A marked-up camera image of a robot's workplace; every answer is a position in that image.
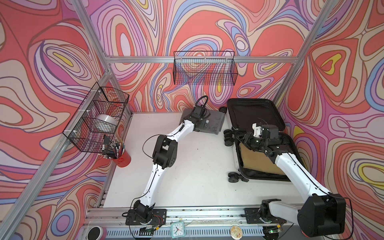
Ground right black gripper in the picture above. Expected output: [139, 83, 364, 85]
[234, 130, 267, 152]

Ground grey towel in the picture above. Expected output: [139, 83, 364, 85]
[194, 111, 225, 135]

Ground khaki shorts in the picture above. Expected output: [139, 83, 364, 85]
[239, 143, 286, 176]

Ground black suitcase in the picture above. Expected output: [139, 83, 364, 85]
[224, 98, 303, 183]

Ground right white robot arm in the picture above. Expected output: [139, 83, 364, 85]
[237, 124, 347, 237]

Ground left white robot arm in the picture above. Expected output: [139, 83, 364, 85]
[128, 104, 210, 224]

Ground red pen holder cup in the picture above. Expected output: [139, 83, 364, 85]
[101, 136, 132, 168]

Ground white roll in basket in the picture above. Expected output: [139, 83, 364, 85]
[95, 114, 118, 134]

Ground small teal alarm clock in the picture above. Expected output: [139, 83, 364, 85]
[171, 222, 186, 239]

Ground pink tape roll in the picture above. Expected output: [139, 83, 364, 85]
[86, 226, 107, 240]

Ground wire basket on back wall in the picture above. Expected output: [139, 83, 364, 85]
[173, 50, 238, 87]

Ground wire basket on wall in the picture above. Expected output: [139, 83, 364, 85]
[63, 83, 129, 155]
[173, 50, 238, 87]

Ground wire basket on left wall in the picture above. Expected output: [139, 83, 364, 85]
[63, 83, 129, 155]

